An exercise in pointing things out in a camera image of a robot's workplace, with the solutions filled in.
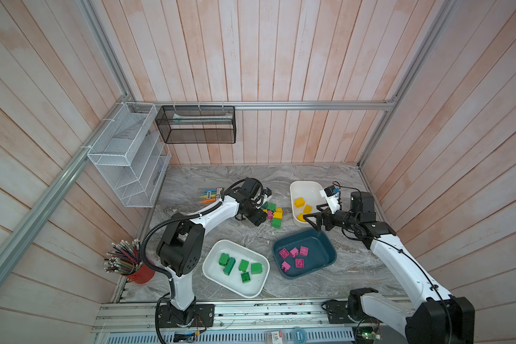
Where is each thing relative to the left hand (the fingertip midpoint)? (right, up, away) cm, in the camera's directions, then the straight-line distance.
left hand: (257, 217), depth 91 cm
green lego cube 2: (-6, -18, -7) cm, 20 cm away
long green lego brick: (-11, -18, -9) cm, 23 cm away
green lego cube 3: (-1, -19, -8) cm, 21 cm away
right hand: (+21, +4, -11) cm, 24 cm away
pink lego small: (+19, -13, -5) cm, 24 cm away
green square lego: (-5, -21, -11) cm, 25 cm away
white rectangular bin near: (-9, -19, -7) cm, 23 cm away
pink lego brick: (+17, -17, -7) cm, 25 cm away
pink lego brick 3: (+15, -14, -6) cm, 21 cm away
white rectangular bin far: (+24, +8, +13) cm, 29 cm away
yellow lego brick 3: (+10, 0, +7) cm, 12 cm away
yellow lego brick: (+21, +5, +11) cm, 24 cm away
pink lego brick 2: (+11, -18, -9) cm, 23 cm away
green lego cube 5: (+9, -4, +6) cm, 11 cm away
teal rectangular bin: (+27, -15, -3) cm, 31 cm away
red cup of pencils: (-49, -13, -15) cm, 52 cm away
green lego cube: (-14, -16, -7) cm, 22 cm away
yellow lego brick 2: (+24, +2, +9) cm, 26 cm away
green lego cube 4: (+7, +3, +11) cm, 13 cm away
